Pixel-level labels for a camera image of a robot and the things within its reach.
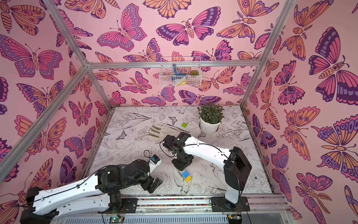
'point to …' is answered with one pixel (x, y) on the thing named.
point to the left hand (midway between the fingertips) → (158, 176)
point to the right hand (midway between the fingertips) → (182, 166)
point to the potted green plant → (211, 115)
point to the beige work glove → (157, 134)
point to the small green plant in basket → (194, 73)
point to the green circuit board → (116, 220)
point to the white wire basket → (180, 71)
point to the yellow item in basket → (182, 83)
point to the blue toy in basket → (175, 73)
